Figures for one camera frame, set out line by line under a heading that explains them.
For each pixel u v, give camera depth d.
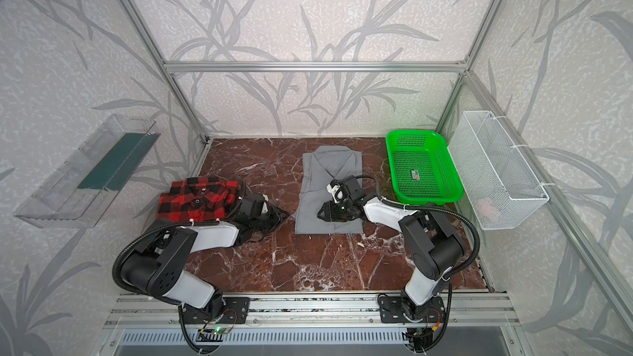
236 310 0.74
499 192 0.60
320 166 1.08
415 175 1.06
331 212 0.79
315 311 0.75
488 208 0.72
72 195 0.63
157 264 0.45
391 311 0.73
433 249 0.46
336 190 0.84
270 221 0.81
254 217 0.74
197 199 0.89
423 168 1.08
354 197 0.73
